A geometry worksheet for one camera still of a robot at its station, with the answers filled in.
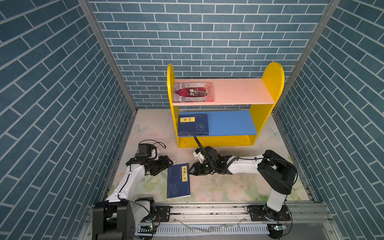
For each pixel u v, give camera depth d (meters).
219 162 0.69
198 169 0.75
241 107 1.24
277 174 0.49
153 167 0.72
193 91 0.72
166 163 0.76
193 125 0.90
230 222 0.72
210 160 0.69
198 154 0.82
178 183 0.83
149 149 0.70
